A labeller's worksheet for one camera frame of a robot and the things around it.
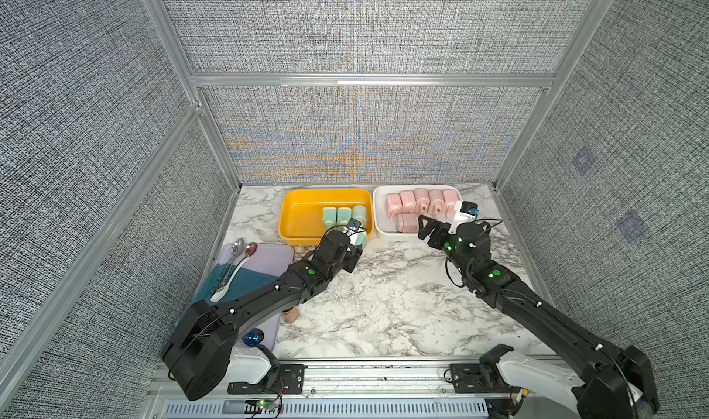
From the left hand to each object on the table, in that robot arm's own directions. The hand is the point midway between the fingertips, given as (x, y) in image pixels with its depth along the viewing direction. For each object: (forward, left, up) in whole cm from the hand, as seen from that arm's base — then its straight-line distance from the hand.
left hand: (357, 240), depth 83 cm
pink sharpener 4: (+22, -32, -10) cm, 40 cm away
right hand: (+2, -21, +9) cm, 23 cm away
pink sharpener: (+21, -15, -9) cm, 27 cm away
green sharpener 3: (+16, +9, -10) cm, 21 cm away
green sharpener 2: (+17, +4, -10) cm, 20 cm away
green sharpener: (+17, -2, -9) cm, 19 cm away
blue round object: (-22, +32, -17) cm, 42 cm away
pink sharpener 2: (+22, -20, -8) cm, 31 cm away
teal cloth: (-3, +47, -15) cm, 49 cm away
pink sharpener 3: (+23, -26, -10) cm, 36 cm away
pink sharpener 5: (+12, -19, -9) cm, 24 cm away
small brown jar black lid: (-18, +20, -10) cm, 28 cm away
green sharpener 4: (0, -1, 0) cm, 1 cm away
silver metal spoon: (+7, +42, -15) cm, 45 cm away
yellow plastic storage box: (+25, +21, -16) cm, 36 cm away
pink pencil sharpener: (+24, -37, -10) cm, 46 cm away
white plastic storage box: (+14, -11, -14) cm, 23 cm away
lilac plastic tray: (+4, +30, -17) cm, 35 cm away
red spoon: (+7, +37, -15) cm, 41 cm away
